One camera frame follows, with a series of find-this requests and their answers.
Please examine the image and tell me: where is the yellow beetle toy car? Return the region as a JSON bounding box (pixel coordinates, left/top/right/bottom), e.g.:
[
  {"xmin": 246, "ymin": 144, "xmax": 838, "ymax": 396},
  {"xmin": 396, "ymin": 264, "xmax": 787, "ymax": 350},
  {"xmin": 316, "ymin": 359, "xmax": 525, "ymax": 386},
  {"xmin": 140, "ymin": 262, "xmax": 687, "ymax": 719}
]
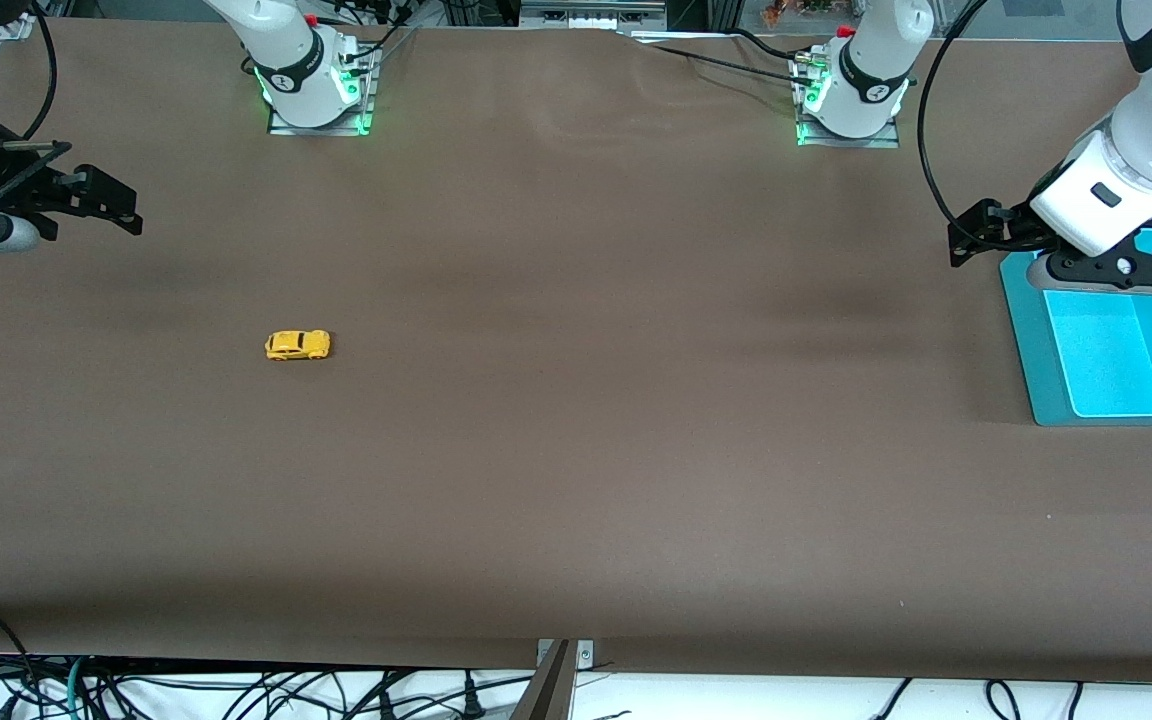
[{"xmin": 264, "ymin": 329, "xmax": 332, "ymax": 362}]

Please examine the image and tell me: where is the teal plastic bin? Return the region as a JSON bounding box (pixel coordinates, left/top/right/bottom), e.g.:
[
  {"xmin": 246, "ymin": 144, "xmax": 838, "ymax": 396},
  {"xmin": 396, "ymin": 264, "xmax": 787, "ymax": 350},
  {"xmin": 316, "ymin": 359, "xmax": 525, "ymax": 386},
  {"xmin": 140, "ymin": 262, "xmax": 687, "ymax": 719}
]
[{"xmin": 999, "ymin": 228, "xmax": 1152, "ymax": 428}]

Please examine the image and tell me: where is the orange brown clutter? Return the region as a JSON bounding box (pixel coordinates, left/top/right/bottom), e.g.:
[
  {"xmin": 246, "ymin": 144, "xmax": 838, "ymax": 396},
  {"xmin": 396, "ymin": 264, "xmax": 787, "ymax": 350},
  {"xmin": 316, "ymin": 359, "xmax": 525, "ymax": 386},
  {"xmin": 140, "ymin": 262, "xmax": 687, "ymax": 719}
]
[{"xmin": 761, "ymin": 0, "xmax": 837, "ymax": 26}]

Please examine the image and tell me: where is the grey metal box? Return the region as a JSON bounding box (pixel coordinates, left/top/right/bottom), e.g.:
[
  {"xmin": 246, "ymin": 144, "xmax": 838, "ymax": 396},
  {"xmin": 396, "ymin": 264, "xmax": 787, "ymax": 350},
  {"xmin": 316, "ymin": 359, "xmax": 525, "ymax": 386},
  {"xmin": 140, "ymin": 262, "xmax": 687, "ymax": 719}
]
[{"xmin": 519, "ymin": 0, "xmax": 669, "ymax": 31}]

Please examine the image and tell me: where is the brown table cover sheet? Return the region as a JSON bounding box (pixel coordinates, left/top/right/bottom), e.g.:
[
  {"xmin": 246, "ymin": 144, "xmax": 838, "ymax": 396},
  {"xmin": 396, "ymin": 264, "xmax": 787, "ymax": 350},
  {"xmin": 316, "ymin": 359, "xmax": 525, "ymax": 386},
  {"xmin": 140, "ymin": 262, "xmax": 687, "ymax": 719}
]
[{"xmin": 0, "ymin": 18, "xmax": 1152, "ymax": 683}]

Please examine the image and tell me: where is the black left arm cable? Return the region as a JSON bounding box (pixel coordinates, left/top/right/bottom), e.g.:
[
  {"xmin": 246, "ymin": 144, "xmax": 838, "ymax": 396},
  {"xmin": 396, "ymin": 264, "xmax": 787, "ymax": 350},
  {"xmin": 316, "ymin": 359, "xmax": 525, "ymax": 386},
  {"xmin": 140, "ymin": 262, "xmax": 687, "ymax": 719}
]
[{"xmin": 918, "ymin": 0, "xmax": 992, "ymax": 233}]

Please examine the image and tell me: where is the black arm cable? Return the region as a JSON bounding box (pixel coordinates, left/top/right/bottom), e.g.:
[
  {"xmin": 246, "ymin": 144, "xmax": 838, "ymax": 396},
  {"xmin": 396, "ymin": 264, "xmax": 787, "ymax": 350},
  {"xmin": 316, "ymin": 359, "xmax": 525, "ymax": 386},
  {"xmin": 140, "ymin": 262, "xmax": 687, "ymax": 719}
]
[
  {"xmin": 21, "ymin": 0, "xmax": 59, "ymax": 141},
  {"xmin": 918, "ymin": 0, "xmax": 992, "ymax": 233}
]

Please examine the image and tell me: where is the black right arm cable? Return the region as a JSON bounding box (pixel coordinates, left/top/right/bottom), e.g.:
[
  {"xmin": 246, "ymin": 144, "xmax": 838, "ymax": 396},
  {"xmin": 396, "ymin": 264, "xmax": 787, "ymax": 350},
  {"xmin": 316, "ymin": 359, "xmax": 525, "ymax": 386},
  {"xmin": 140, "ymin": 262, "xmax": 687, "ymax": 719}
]
[{"xmin": 21, "ymin": 0, "xmax": 59, "ymax": 141}]

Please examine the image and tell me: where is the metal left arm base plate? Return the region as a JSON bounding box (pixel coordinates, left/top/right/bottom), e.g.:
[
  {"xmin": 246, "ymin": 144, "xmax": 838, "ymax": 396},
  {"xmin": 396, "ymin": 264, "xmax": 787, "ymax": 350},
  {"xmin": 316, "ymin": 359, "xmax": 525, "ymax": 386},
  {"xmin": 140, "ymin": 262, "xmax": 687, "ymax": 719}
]
[{"xmin": 796, "ymin": 55, "xmax": 902, "ymax": 149}]

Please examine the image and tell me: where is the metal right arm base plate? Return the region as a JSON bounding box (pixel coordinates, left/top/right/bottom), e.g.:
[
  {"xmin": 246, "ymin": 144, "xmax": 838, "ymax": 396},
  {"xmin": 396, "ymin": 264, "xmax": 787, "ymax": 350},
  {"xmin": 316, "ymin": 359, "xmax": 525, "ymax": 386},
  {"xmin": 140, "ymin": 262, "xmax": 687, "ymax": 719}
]
[{"xmin": 266, "ymin": 45, "xmax": 377, "ymax": 137}]

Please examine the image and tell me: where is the short black table cable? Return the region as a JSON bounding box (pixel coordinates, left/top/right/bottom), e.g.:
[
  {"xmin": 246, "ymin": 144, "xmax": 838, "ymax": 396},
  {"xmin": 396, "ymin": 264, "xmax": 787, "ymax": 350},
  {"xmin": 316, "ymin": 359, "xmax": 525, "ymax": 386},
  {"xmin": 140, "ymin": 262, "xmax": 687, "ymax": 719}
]
[{"xmin": 731, "ymin": 28, "xmax": 803, "ymax": 63}]

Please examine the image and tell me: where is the long black table cable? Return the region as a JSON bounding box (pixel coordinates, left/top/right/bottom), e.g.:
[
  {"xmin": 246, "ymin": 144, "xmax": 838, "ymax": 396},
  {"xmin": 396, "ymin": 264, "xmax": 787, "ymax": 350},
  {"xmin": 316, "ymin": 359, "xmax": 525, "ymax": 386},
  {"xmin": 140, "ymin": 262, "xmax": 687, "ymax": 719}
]
[{"xmin": 651, "ymin": 43, "xmax": 815, "ymax": 87}]

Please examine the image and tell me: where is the black base connector cable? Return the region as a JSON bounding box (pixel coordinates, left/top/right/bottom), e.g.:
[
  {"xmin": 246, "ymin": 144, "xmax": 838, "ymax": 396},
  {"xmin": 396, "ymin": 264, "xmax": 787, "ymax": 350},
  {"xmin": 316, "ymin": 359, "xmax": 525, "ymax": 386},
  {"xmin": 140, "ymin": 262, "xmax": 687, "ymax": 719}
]
[{"xmin": 341, "ymin": 0, "xmax": 419, "ymax": 69}]

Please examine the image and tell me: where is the small metal table bracket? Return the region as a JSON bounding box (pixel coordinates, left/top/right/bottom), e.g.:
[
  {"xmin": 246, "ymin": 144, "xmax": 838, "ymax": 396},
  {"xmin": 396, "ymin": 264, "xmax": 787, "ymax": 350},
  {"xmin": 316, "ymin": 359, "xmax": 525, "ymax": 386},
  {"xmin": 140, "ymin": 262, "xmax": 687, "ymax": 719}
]
[{"xmin": 536, "ymin": 640, "xmax": 595, "ymax": 669}]

